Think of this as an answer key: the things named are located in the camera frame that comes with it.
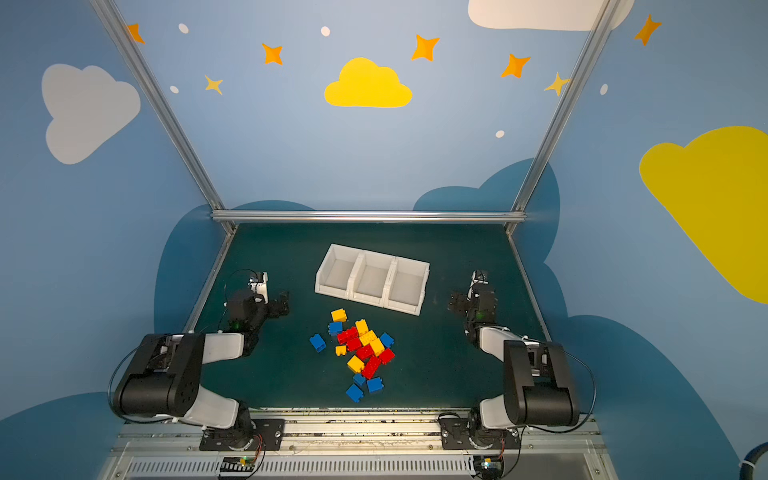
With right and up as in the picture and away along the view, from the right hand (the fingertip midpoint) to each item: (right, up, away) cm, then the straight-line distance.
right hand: (475, 291), depth 95 cm
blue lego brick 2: (-49, -14, -7) cm, 52 cm away
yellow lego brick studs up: (-35, -14, -5) cm, 37 cm away
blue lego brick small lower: (-36, -23, -13) cm, 45 cm away
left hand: (-65, +1, -1) cm, 65 cm away
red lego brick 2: (-36, -17, -7) cm, 40 cm away
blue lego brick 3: (-28, -14, -5) cm, 32 cm away
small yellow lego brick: (-42, -17, -7) cm, 46 cm away
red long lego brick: (-33, -20, -11) cm, 40 cm away
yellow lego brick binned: (-36, -10, -4) cm, 38 cm away
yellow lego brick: (-31, -16, -7) cm, 36 cm away
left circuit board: (-66, -40, -22) cm, 80 cm away
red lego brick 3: (-28, -18, -9) cm, 35 cm away
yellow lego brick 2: (-37, -20, -11) cm, 44 cm away
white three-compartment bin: (-28, +3, +1) cm, 29 cm away
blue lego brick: (-45, -11, -4) cm, 46 cm away
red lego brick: (-40, -14, -4) cm, 42 cm away
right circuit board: (-3, -41, -22) cm, 47 cm away
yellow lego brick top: (-44, -7, -1) cm, 44 cm away
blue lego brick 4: (-37, -26, -15) cm, 48 cm away
